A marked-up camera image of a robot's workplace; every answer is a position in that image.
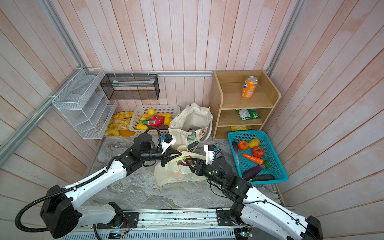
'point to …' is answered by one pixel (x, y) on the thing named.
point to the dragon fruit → (155, 121)
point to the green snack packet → (248, 114)
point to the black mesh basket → (131, 86)
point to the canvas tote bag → (192, 125)
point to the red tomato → (258, 152)
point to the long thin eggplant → (236, 148)
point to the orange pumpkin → (243, 145)
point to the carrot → (258, 161)
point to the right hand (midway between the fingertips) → (188, 161)
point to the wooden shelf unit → (241, 100)
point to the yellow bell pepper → (253, 143)
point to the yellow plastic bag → (176, 169)
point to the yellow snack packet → (234, 128)
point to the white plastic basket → (145, 116)
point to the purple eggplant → (249, 174)
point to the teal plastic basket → (252, 149)
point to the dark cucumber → (264, 177)
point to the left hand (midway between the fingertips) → (180, 156)
